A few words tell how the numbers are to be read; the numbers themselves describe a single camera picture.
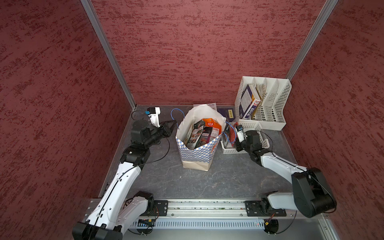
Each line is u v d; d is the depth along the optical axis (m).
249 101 0.97
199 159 0.75
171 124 0.69
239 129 0.79
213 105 1.20
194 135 0.88
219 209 0.75
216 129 0.89
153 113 0.62
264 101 1.19
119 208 0.43
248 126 1.03
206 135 0.90
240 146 0.80
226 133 0.79
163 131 0.61
